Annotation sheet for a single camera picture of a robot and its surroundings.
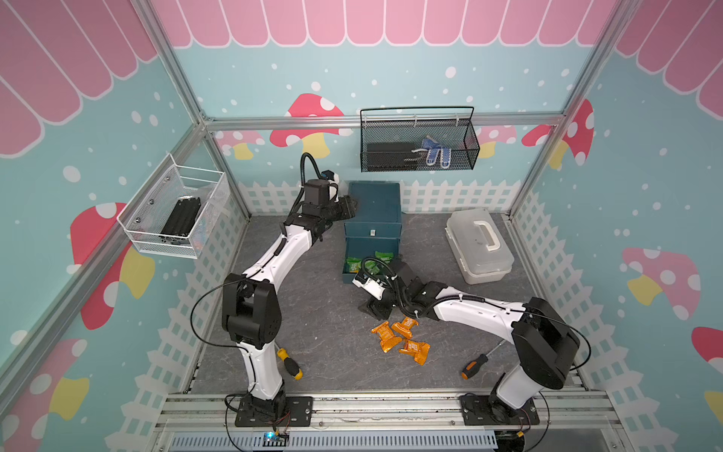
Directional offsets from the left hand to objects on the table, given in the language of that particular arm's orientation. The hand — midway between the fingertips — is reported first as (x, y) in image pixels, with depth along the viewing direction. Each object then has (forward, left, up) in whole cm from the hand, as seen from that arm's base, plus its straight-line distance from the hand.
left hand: (352, 205), depth 89 cm
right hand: (-26, -4, -14) cm, 29 cm away
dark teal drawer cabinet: (-3, -8, -6) cm, 10 cm away
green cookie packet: (-8, -11, -16) cm, 21 cm away
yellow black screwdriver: (-42, +17, -23) cm, 51 cm away
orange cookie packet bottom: (-38, -21, -23) cm, 49 cm away
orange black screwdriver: (-42, -36, -22) cm, 60 cm away
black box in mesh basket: (+16, -12, +8) cm, 21 cm away
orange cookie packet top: (-30, -17, -23) cm, 42 cm away
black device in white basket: (-16, +42, +11) cm, 46 cm away
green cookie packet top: (-12, -1, -16) cm, 20 cm away
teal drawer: (-5, -4, -15) cm, 16 cm away
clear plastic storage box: (-10, -43, -12) cm, 46 cm away
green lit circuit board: (-60, +18, -27) cm, 68 cm away
